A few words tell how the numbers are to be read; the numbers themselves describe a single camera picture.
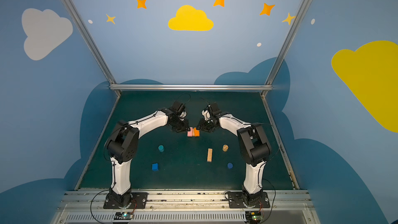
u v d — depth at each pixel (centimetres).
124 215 70
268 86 116
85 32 86
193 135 96
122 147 52
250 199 65
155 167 82
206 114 88
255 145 51
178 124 83
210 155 88
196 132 97
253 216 71
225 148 90
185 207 73
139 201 74
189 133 96
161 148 90
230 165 85
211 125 82
